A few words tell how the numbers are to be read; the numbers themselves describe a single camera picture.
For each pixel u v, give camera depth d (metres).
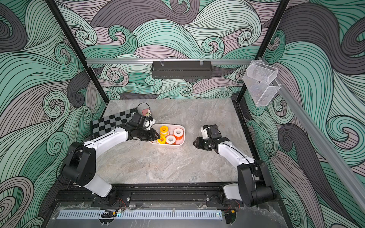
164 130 0.95
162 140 0.90
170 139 0.92
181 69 0.95
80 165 0.44
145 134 0.76
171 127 1.01
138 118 0.71
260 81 0.76
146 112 1.10
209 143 0.66
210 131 0.70
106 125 1.01
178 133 0.95
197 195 0.75
